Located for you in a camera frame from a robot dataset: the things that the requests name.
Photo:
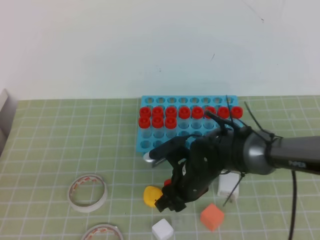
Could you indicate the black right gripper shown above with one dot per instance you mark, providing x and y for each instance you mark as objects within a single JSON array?
[{"x": 207, "y": 156}]

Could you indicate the red-capped clear tube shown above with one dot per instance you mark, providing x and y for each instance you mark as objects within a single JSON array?
[{"x": 177, "y": 219}]

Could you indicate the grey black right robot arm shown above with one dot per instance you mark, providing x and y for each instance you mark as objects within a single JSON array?
[{"x": 264, "y": 152}]

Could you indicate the red-capped tube row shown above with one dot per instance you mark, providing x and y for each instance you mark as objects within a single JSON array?
[
  {"x": 145, "y": 126},
  {"x": 158, "y": 127},
  {"x": 171, "y": 111},
  {"x": 197, "y": 114},
  {"x": 145, "y": 112},
  {"x": 157, "y": 111},
  {"x": 171, "y": 126},
  {"x": 184, "y": 114},
  {"x": 224, "y": 115},
  {"x": 236, "y": 112},
  {"x": 208, "y": 121}
]

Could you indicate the cyan test tube rack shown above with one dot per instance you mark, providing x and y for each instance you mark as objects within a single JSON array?
[{"x": 146, "y": 145}]

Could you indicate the yellow rubber duck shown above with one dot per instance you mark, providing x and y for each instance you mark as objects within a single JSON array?
[{"x": 150, "y": 195}]

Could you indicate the white foam cube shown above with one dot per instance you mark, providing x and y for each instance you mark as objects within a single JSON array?
[{"x": 162, "y": 230}]

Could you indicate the orange foam cube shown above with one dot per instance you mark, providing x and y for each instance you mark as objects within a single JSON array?
[{"x": 212, "y": 217}]

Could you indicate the upper tape roll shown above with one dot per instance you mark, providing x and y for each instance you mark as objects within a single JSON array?
[{"x": 87, "y": 193}]

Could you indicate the tape roll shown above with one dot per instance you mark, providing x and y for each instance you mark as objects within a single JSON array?
[
  {"x": 102, "y": 229},
  {"x": 87, "y": 193}
]

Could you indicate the lower tape roll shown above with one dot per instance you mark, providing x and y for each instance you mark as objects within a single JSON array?
[{"x": 102, "y": 229}]

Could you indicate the green grid cutting mat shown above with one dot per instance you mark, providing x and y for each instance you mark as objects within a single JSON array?
[{"x": 52, "y": 142}]

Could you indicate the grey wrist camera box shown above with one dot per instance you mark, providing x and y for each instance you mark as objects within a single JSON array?
[{"x": 172, "y": 151}]

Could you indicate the white USB wall charger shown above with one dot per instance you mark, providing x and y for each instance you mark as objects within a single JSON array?
[{"x": 228, "y": 184}]

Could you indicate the grey metal frame edge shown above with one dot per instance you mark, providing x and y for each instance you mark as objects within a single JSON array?
[{"x": 8, "y": 106}]

